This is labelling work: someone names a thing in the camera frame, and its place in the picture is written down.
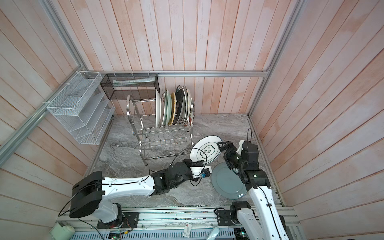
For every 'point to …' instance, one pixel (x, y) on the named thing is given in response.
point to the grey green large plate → (227, 182)
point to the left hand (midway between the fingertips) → (201, 161)
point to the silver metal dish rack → (160, 142)
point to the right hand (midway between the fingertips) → (219, 148)
